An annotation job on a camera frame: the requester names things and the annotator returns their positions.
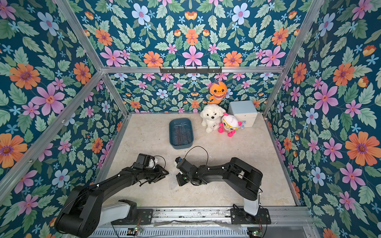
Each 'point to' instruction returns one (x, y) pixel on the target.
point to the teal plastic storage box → (181, 133)
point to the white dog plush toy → (211, 115)
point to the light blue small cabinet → (243, 110)
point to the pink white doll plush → (229, 124)
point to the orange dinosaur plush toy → (218, 90)
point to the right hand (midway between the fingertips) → (178, 177)
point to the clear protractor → (172, 180)
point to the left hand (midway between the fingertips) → (169, 173)
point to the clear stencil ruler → (186, 135)
